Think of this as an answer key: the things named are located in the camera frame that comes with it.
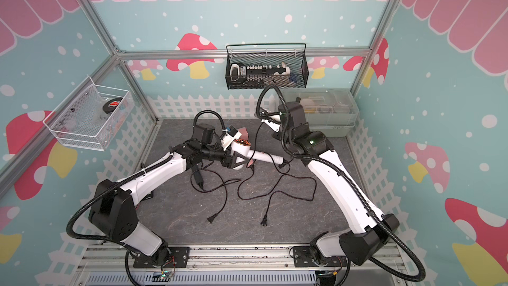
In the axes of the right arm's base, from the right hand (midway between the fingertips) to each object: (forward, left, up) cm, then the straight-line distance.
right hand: (285, 115), depth 71 cm
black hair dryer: (-5, +40, -33) cm, 52 cm away
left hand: (-7, +16, -17) cm, 24 cm away
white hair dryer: (-7, +16, -10) cm, 20 cm away
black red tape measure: (+9, +68, -1) cm, 69 cm away
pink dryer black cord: (-25, +8, -36) cm, 45 cm away
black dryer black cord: (-9, +26, -34) cm, 44 cm away
